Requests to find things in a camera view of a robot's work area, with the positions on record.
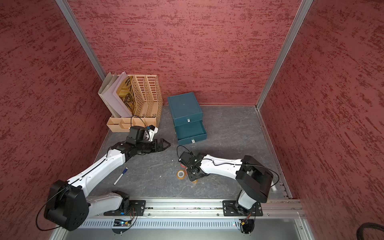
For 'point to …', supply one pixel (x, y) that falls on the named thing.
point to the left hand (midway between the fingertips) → (164, 148)
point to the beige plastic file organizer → (147, 92)
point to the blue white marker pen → (121, 175)
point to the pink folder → (120, 107)
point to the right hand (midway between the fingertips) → (196, 177)
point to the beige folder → (109, 79)
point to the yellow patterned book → (126, 91)
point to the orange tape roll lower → (195, 181)
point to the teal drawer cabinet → (187, 118)
